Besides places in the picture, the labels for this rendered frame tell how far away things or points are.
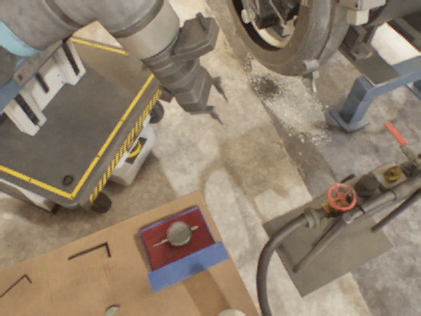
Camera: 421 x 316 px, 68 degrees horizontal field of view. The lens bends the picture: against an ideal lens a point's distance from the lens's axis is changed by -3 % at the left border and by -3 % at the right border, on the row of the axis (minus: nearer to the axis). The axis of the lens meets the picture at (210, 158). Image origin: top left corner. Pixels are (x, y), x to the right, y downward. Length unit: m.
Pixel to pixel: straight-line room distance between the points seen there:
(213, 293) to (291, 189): 0.74
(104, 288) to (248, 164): 0.85
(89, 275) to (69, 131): 0.59
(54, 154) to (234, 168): 0.72
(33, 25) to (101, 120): 0.78
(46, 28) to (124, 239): 0.52
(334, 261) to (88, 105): 1.09
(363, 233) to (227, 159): 0.63
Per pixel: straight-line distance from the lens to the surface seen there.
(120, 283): 0.80
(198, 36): 0.46
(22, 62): 0.90
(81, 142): 1.19
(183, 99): 0.54
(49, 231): 1.45
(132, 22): 0.44
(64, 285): 0.84
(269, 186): 1.38
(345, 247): 1.35
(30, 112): 1.25
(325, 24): 1.05
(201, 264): 0.66
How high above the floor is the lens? 1.22
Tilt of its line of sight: 59 degrees down
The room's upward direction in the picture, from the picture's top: 2 degrees counter-clockwise
